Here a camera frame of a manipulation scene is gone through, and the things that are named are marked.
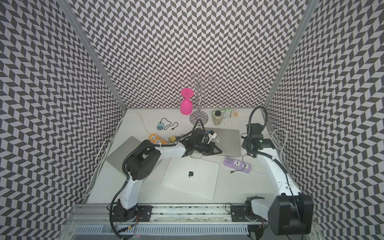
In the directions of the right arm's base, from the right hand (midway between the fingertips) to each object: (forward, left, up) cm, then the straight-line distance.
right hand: (251, 147), depth 82 cm
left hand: (-1, +16, -5) cm, 17 cm away
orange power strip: (+13, +59, -10) cm, 61 cm away
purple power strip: (-6, +7, -11) cm, 14 cm away
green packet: (+32, +10, -7) cm, 34 cm away
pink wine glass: (+24, +36, +11) cm, 45 cm away
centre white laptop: (-12, +31, -11) cm, 35 cm away
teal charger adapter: (+25, +57, -12) cm, 63 cm away
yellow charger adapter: (+13, +47, -11) cm, 50 cm away
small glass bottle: (+27, +16, -6) cm, 32 cm away
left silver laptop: (-1, +79, -10) cm, 80 cm away
